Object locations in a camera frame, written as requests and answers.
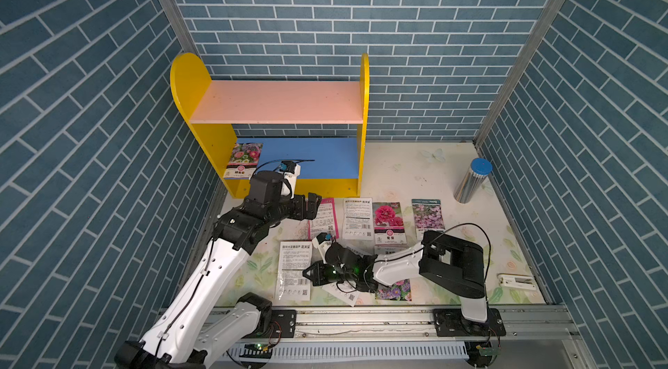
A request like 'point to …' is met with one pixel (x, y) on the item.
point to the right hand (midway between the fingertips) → (302, 278)
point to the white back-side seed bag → (294, 258)
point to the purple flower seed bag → (428, 216)
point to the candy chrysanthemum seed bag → (243, 160)
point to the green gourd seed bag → (344, 291)
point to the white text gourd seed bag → (357, 218)
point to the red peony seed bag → (389, 228)
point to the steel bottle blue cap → (472, 179)
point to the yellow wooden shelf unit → (331, 167)
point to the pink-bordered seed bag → (325, 220)
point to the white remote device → (516, 281)
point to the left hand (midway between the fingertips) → (314, 196)
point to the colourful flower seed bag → (400, 290)
